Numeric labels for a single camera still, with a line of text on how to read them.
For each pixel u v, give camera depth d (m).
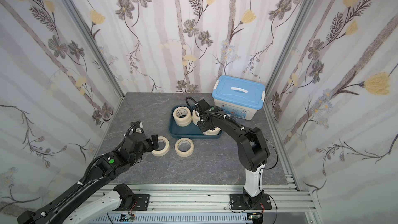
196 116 0.99
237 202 0.73
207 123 0.67
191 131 0.99
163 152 0.89
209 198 0.78
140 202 0.74
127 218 0.70
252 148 0.49
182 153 0.88
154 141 0.69
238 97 0.98
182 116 1.06
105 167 0.51
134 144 0.54
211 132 0.92
